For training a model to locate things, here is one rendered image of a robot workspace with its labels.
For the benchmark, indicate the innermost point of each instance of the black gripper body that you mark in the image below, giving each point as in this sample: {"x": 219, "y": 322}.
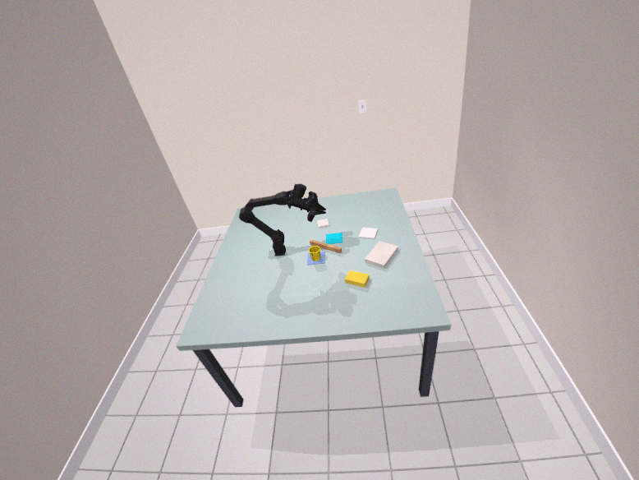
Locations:
{"x": 311, "y": 212}

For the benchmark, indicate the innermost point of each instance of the brown wooden plank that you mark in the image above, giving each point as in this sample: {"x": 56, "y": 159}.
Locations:
{"x": 326, "y": 246}

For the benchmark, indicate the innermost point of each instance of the yellow flat bar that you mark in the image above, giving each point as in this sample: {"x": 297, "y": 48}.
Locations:
{"x": 357, "y": 278}

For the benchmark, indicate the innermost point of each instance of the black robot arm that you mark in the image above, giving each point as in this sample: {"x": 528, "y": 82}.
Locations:
{"x": 290, "y": 198}

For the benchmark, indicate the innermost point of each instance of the white flat slab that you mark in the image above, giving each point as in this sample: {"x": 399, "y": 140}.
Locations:
{"x": 368, "y": 233}

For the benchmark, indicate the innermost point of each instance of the olive yellow cup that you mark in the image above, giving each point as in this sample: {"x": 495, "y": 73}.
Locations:
{"x": 315, "y": 253}

